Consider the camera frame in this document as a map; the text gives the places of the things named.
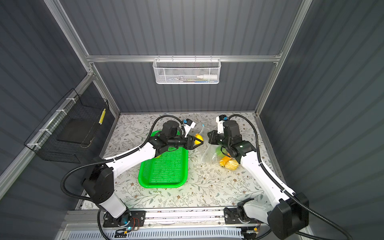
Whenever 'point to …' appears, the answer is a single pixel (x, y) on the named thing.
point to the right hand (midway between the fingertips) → (209, 134)
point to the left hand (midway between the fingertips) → (201, 141)
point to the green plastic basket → (169, 170)
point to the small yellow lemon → (199, 137)
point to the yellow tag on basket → (102, 116)
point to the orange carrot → (226, 159)
